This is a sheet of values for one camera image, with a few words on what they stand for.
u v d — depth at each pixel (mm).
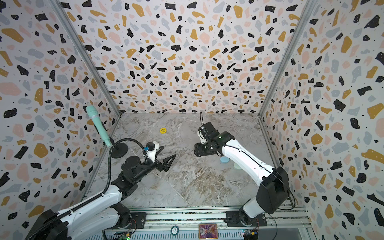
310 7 716
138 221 733
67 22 734
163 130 1107
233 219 740
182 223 734
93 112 762
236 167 917
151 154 669
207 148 585
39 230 373
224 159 953
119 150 978
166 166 686
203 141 721
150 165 672
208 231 701
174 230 715
